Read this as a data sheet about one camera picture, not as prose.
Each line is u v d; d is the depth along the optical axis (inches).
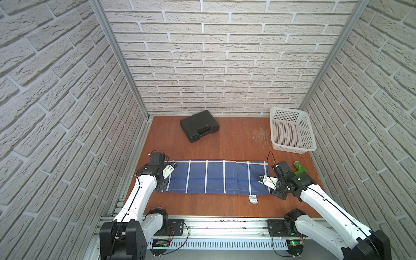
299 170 36.2
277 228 28.7
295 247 27.5
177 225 28.9
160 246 27.9
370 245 15.2
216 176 35.3
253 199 32.1
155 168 23.1
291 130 43.4
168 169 29.8
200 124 43.2
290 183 22.2
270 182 28.0
